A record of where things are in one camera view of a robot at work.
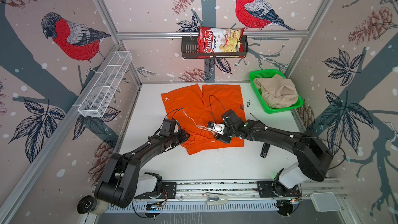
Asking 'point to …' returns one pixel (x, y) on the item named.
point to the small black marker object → (265, 148)
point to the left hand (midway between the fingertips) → (188, 135)
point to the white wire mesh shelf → (98, 98)
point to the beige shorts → (277, 91)
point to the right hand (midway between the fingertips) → (215, 134)
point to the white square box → (324, 201)
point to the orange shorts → (194, 107)
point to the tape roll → (90, 204)
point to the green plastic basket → (254, 74)
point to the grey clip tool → (213, 198)
